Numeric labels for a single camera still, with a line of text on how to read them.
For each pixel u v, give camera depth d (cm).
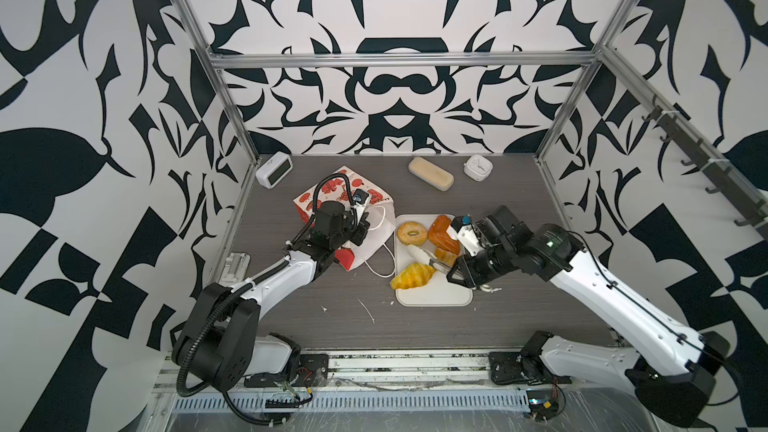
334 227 65
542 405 71
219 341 42
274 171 107
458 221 66
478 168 113
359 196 74
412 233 96
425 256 74
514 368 74
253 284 47
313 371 74
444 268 70
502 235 53
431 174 113
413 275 83
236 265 91
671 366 39
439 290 83
